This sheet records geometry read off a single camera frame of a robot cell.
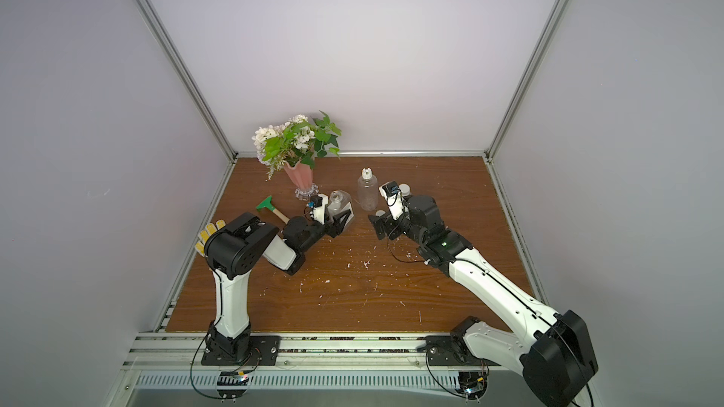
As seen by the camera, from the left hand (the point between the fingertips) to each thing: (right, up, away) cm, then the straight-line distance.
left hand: (347, 209), depth 92 cm
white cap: (+7, +12, -1) cm, 14 cm away
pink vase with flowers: (-16, +21, -6) cm, 27 cm away
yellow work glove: (-51, -10, +5) cm, 52 cm away
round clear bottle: (+7, +5, +7) cm, 11 cm away
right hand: (+12, +4, -16) cm, 20 cm away
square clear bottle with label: (-2, +2, -2) cm, 4 cm away
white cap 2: (+11, -2, +9) cm, 15 cm away
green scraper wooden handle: (-30, +1, +9) cm, 31 cm away
